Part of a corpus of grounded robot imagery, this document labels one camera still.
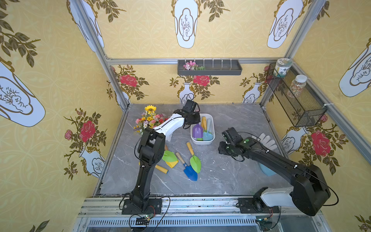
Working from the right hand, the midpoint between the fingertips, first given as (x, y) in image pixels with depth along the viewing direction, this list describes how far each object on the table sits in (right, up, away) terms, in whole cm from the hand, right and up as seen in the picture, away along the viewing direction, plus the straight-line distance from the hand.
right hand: (222, 147), depth 86 cm
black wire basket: (+44, +27, -3) cm, 52 cm away
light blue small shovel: (-7, +5, +14) cm, 16 cm away
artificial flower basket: (-45, +16, +3) cm, 48 cm away
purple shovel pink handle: (-14, +9, +9) cm, 19 cm away
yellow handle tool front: (-37, -12, -1) cm, 39 cm away
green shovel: (-17, -9, +1) cm, 19 cm away
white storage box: (-6, +19, +20) cm, 28 cm away
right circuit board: (+10, -25, -29) cm, 39 cm away
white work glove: (+32, +2, +12) cm, 34 cm away
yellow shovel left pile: (-31, -11, +2) cm, 33 cm away
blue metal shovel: (-19, -15, -1) cm, 25 cm away
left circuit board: (-43, -33, -15) cm, 56 cm away
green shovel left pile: (-33, -6, +3) cm, 34 cm away
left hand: (-17, +18, +13) cm, 28 cm away
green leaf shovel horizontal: (-13, +3, +11) cm, 17 cm away
